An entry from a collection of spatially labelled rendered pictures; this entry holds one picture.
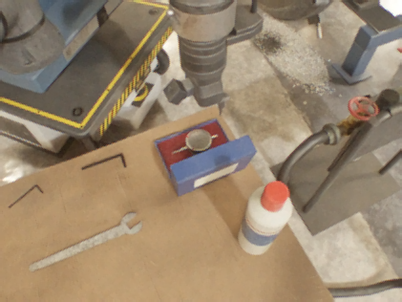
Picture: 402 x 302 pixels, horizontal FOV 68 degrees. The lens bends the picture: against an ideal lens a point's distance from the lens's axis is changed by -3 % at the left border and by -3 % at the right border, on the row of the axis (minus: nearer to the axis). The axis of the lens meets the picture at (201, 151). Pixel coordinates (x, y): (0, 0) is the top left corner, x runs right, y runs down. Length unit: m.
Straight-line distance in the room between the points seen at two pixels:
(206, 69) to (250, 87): 1.01
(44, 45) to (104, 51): 0.35
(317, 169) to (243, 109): 0.41
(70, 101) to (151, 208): 0.55
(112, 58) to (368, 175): 1.06
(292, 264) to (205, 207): 0.20
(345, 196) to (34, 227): 1.02
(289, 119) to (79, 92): 0.85
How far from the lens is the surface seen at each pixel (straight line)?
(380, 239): 1.27
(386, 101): 0.87
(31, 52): 0.91
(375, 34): 1.52
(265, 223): 0.45
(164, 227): 0.64
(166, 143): 0.72
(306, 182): 1.24
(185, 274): 0.61
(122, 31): 1.29
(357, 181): 1.31
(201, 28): 0.42
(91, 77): 1.13
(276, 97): 1.45
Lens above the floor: 1.07
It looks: 59 degrees down
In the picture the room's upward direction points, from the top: 2 degrees counter-clockwise
